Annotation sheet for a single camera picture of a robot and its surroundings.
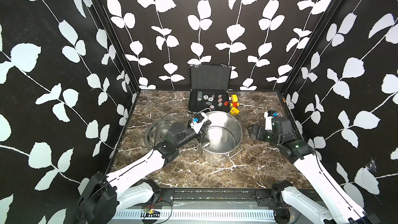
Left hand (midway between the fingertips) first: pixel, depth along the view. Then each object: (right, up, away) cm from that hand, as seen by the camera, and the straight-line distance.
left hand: (210, 119), depth 72 cm
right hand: (+23, -4, +5) cm, 23 cm away
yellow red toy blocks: (+19, +7, +38) cm, 43 cm away
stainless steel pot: (+10, -11, +21) cm, 26 cm away
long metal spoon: (-2, -15, +15) cm, 21 cm away
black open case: (+2, +19, +43) cm, 47 cm away
